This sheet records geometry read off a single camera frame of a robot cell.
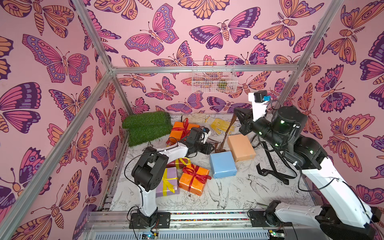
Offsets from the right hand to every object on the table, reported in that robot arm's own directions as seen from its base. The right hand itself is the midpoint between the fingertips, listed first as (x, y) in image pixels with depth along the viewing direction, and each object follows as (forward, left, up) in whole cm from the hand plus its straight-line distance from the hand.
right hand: (238, 107), depth 55 cm
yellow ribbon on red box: (-2, +27, -42) cm, 50 cm away
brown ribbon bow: (+5, +3, -35) cm, 35 cm away
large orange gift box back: (+19, +27, -39) cm, 51 cm away
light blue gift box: (-2, 0, -44) cm, 44 cm away
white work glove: (+40, +16, -48) cm, 65 cm away
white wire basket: (+45, +4, -15) cm, 48 cm away
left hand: (+9, +6, -41) cm, 43 cm away
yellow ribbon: (-15, +31, -41) cm, 53 cm away
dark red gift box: (-2, +25, -41) cm, 48 cm away
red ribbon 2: (-7, +18, -41) cm, 45 cm away
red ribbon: (+20, +23, -38) cm, 49 cm away
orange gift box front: (-16, +15, -42) cm, 47 cm away
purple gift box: (-8, +29, -42) cm, 52 cm away
